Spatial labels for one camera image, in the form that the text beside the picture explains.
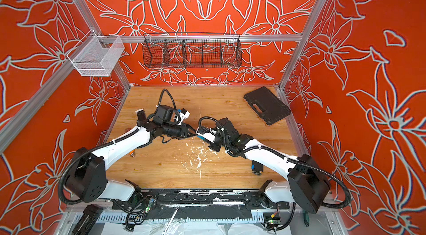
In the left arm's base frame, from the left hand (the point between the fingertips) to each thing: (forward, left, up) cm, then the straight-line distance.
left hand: (195, 132), depth 79 cm
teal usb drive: (-5, -4, +6) cm, 9 cm away
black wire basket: (+48, +8, +16) cm, 51 cm away
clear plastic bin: (+36, +61, +18) cm, 73 cm away
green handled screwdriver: (-30, -50, -14) cm, 60 cm away
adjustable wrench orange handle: (-19, +18, +18) cm, 32 cm away
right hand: (+1, -5, -2) cm, 5 cm away
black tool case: (+28, -43, -11) cm, 53 cm away
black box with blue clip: (-11, -31, -13) cm, 35 cm away
